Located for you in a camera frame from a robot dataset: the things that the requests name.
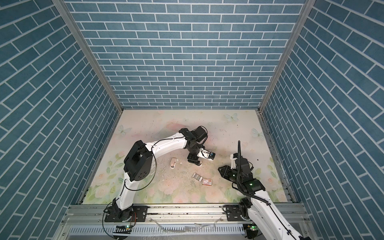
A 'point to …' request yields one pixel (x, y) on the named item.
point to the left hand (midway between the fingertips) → (201, 157)
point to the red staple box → (207, 182)
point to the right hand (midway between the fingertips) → (218, 167)
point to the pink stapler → (173, 161)
